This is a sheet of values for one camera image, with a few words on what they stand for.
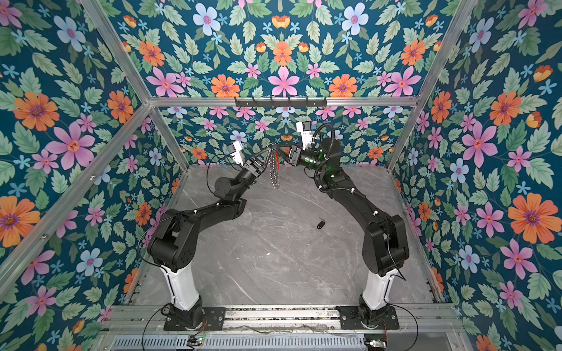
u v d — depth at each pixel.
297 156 0.66
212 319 0.74
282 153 0.74
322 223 0.98
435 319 0.75
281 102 0.91
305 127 0.67
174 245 0.51
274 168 0.74
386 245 0.47
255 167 0.70
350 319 0.73
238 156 0.71
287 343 0.77
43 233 0.54
